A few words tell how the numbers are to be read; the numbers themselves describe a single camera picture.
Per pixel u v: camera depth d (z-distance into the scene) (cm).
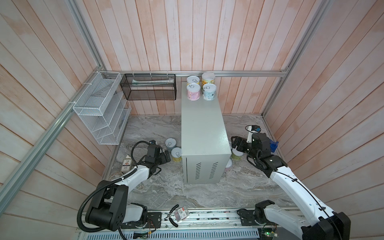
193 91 77
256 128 68
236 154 91
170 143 96
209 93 78
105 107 72
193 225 73
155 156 71
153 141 82
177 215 74
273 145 96
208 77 81
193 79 82
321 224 39
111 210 42
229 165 87
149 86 104
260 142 57
